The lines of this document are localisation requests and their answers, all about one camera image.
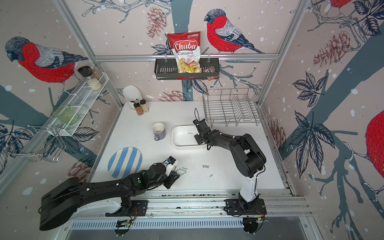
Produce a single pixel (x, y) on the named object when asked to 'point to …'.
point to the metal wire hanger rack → (54, 147)
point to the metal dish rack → (231, 105)
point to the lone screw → (189, 132)
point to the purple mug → (159, 130)
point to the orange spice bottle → (138, 108)
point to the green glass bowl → (65, 114)
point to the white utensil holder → (132, 95)
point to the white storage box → (183, 137)
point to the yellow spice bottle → (144, 106)
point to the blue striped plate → (124, 161)
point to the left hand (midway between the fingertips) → (180, 173)
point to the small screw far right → (211, 175)
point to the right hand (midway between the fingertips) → (200, 134)
